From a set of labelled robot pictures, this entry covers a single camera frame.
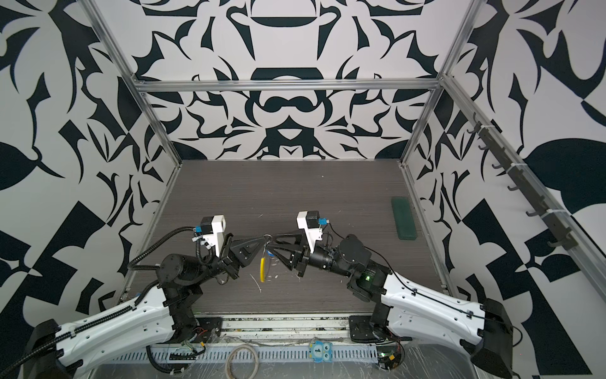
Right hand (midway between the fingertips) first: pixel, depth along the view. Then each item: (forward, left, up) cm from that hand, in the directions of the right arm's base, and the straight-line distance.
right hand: (273, 246), depth 56 cm
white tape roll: (-19, +16, -37) cm, 45 cm away
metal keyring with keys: (+1, +1, +2) cm, 2 cm away
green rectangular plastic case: (+27, -49, -35) cm, 66 cm away
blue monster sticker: (-18, -11, -33) cm, 39 cm away
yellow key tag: (-5, +2, -3) cm, 6 cm away
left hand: (+1, +2, +3) cm, 4 cm away
